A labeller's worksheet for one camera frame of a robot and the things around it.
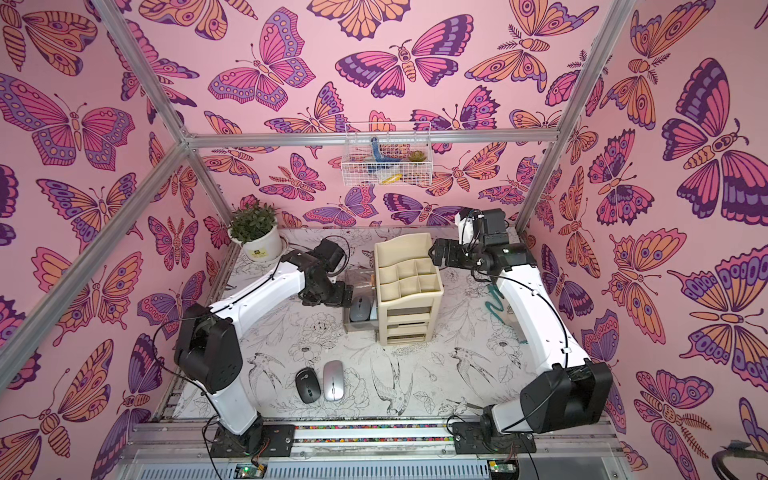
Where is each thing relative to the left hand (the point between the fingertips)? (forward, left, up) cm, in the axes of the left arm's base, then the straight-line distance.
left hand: (340, 300), depth 88 cm
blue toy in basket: (+36, -12, +23) cm, 44 cm away
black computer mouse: (-22, +8, -9) cm, 25 cm away
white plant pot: (+22, +29, -1) cm, 36 cm away
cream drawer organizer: (-4, -19, +13) cm, 24 cm away
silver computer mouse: (-21, +1, -8) cm, 22 cm away
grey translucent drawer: (+10, -6, -6) cm, 13 cm away
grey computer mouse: (-3, -6, +1) cm, 7 cm away
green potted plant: (+25, +31, +9) cm, 41 cm away
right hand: (+5, -31, +16) cm, 35 cm away
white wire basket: (+39, -14, +24) cm, 48 cm away
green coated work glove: (+2, -51, -9) cm, 51 cm away
